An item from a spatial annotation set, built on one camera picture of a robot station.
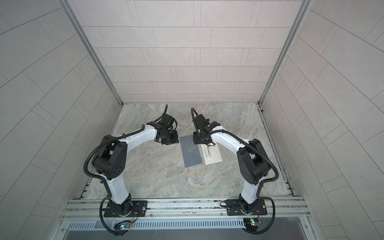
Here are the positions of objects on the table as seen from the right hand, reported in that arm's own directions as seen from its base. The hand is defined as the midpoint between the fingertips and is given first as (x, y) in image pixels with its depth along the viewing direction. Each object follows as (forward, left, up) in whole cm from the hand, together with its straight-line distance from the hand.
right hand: (196, 141), depth 89 cm
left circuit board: (-39, +34, -3) cm, 52 cm away
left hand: (+3, +9, -1) cm, 9 cm away
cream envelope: (-7, -11, -6) cm, 15 cm away
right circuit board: (-41, -24, -8) cm, 48 cm away
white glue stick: (-6, -6, -5) cm, 10 cm away
